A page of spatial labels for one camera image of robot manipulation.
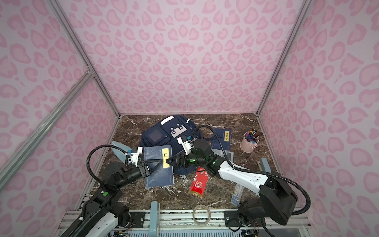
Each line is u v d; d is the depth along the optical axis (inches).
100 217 20.7
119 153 37.4
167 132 39.8
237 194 31.5
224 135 41.2
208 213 29.0
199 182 33.4
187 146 27.1
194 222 28.5
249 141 35.5
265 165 33.8
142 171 24.0
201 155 23.5
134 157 25.7
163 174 26.7
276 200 16.3
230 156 37.5
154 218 27.8
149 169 24.6
